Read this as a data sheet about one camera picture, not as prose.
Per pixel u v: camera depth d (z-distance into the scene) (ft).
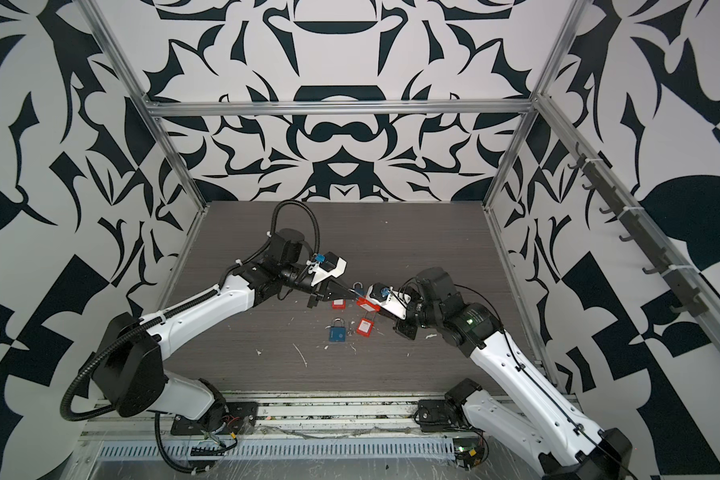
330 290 2.17
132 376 1.38
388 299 1.97
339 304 3.01
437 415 2.44
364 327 2.88
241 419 2.39
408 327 2.09
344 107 3.12
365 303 2.25
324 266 2.01
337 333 2.86
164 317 1.50
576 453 1.26
